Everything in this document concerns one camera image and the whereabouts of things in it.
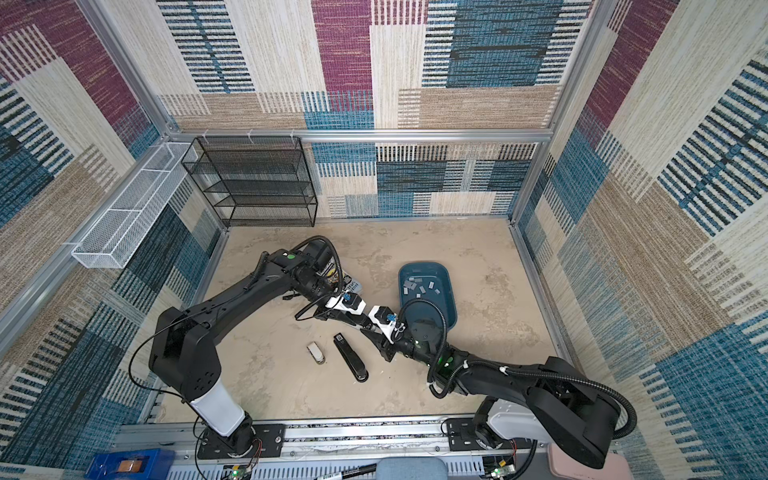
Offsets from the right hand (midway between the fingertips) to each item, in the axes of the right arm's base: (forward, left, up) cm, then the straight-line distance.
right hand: (367, 327), depth 78 cm
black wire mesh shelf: (+56, +42, +4) cm, 70 cm away
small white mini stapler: (-3, +15, -10) cm, 18 cm away
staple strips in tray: (+21, -13, -13) cm, 28 cm away
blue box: (-27, +50, -7) cm, 58 cm away
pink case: (-30, -44, -11) cm, 54 cm away
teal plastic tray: (+26, -20, -12) cm, 35 cm away
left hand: (+5, +3, +2) cm, 6 cm away
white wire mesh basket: (+14, +58, +21) cm, 63 cm away
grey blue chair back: (-29, -9, -10) cm, 32 cm away
